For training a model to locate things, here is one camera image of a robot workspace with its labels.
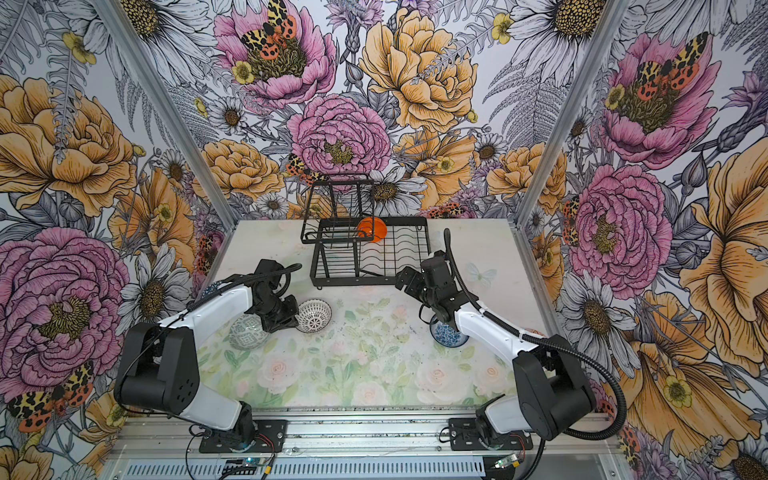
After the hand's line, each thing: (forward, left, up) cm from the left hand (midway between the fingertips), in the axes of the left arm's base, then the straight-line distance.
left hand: (296, 330), depth 87 cm
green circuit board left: (-31, +7, -5) cm, 32 cm away
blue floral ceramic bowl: (0, -44, -5) cm, 44 cm away
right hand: (+9, -32, +7) cm, 34 cm away
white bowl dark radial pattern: (+6, -4, -4) cm, 8 cm away
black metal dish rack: (+18, -17, +16) cm, 29 cm away
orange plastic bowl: (+40, -21, +1) cm, 45 cm away
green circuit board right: (-32, -53, -5) cm, 62 cm away
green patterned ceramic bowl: (+1, +16, -3) cm, 16 cm away
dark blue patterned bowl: (+15, +30, -1) cm, 33 cm away
